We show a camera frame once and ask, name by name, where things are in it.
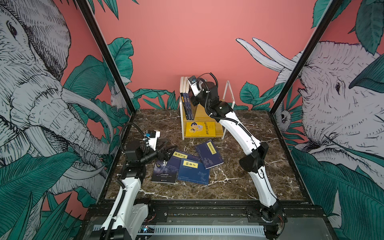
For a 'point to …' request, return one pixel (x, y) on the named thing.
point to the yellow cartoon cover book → (200, 129)
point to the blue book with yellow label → (193, 171)
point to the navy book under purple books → (208, 154)
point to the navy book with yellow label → (175, 163)
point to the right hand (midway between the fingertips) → (189, 86)
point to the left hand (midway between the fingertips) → (171, 143)
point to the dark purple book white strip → (163, 174)
